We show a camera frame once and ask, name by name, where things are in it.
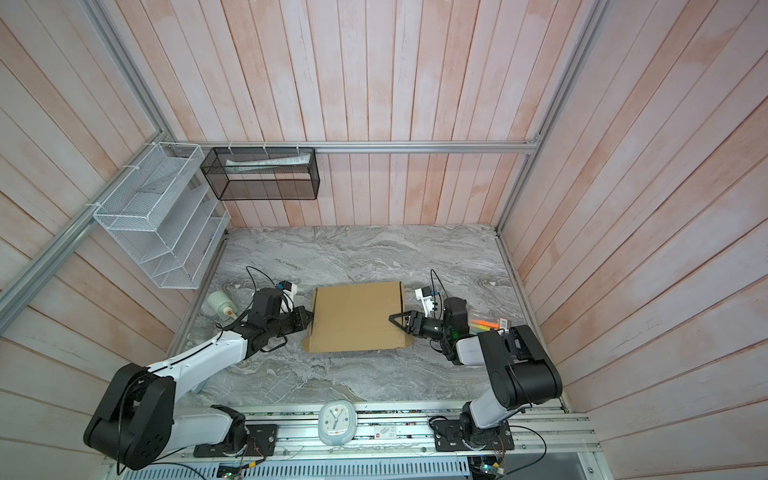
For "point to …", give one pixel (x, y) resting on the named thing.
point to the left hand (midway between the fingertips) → (314, 320)
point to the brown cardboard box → (357, 317)
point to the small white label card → (385, 432)
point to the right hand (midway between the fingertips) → (395, 321)
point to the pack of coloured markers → (483, 325)
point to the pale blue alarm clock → (337, 422)
